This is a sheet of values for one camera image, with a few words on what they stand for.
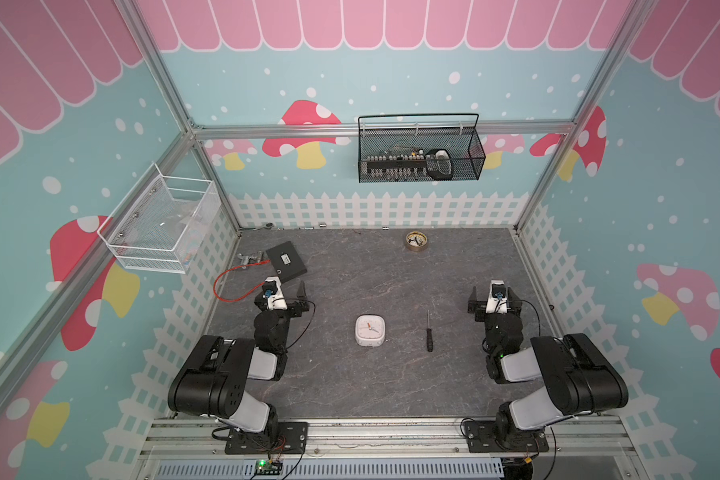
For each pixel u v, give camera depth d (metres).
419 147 0.94
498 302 0.74
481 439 0.74
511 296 0.85
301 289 0.83
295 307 0.80
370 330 0.90
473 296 0.87
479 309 0.81
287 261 1.08
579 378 0.45
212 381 0.45
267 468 0.73
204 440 0.75
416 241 1.16
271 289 0.74
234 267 1.11
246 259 1.09
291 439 0.74
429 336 0.92
